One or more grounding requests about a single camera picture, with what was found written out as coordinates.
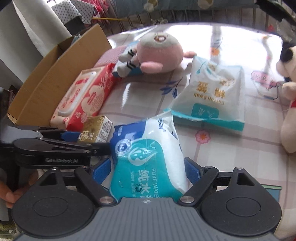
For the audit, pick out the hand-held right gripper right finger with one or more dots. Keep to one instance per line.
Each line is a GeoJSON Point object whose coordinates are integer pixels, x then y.
{"type": "Point", "coordinates": [190, 171]}

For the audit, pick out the person's left hand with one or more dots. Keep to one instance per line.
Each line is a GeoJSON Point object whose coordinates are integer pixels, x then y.
{"type": "Point", "coordinates": [11, 197]}

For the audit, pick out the white teal cotton swab bag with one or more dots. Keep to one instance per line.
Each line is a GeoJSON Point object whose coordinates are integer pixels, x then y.
{"type": "Point", "coordinates": [212, 92]}

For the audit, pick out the pink plush toy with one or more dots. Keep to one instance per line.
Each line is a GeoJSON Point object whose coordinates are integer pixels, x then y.
{"type": "Point", "coordinates": [159, 55]}

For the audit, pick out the blue white wipes pack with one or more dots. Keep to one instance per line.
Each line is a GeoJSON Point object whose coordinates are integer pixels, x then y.
{"type": "Point", "coordinates": [148, 166]}

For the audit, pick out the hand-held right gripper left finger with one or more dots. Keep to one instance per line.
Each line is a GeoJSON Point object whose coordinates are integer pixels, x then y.
{"type": "Point", "coordinates": [101, 171]}

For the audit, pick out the brown cardboard box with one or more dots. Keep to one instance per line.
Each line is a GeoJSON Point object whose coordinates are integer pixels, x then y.
{"type": "Point", "coordinates": [46, 85]}

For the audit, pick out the pink wet wipes pack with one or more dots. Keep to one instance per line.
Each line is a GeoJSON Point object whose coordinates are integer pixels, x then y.
{"type": "Point", "coordinates": [87, 97]}

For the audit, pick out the gold tissue pack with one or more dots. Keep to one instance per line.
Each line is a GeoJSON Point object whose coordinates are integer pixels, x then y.
{"type": "Point", "coordinates": [96, 129]}

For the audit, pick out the white curtain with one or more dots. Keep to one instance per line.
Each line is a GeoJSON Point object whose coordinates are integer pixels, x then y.
{"type": "Point", "coordinates": [46, 25]}

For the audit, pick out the pink hanging clothing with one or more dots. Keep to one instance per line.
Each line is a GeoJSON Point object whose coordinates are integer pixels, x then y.
{"type": "Point", "coordinates": [98, 7]}

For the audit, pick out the yellow stick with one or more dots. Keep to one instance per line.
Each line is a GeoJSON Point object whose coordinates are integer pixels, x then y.
{"type": "Point", "coordinates": [111, 19]}

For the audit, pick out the cream doll plush red shirt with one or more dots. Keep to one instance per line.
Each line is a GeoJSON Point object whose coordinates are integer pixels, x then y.
{"type": "Point", "coordinates": [289, 134]}

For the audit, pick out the white polka dot cloth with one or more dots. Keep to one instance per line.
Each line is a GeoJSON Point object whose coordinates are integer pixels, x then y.
{"type": "Point", "coordinates": [69, 9]}

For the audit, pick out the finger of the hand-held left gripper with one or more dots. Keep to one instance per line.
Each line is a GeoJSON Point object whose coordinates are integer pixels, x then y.
{"type": "Point", "coordinates": [70, 136]}
{"type": "Point", "coordinates": [99, 147]}

